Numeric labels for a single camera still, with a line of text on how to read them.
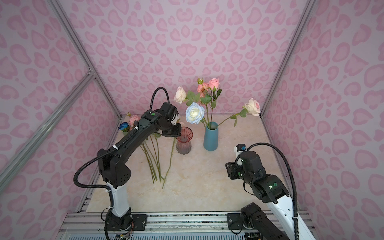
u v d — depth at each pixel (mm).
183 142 798
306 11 707
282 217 415
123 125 1058
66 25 736
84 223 751
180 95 724
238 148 619
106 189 534
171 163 943
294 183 468
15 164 524
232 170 607
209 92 800
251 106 630
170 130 721
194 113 607
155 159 951
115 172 502
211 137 917
